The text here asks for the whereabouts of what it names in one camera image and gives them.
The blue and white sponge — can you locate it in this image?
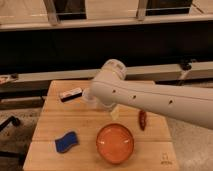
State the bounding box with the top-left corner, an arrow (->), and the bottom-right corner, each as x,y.
55,131 -> 79,153

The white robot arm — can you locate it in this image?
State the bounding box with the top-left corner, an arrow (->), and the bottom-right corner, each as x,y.
90,59 -> 213,130

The orange ceramic bowl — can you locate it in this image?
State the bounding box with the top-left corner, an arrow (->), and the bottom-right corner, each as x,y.
96,123 -> 134,164

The clear plastic cup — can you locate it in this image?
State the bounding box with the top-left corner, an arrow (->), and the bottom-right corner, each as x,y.
82,88 -> 96,109

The black and white eraser block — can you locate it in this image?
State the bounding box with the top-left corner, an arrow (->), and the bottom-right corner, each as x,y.
59,87 -> 83,102

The black clamp on floor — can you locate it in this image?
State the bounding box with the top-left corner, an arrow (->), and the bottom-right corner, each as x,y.
0,116 -> 21,132

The wooden table extension rail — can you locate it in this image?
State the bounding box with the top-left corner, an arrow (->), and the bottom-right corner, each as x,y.
0,61 -> 213,95

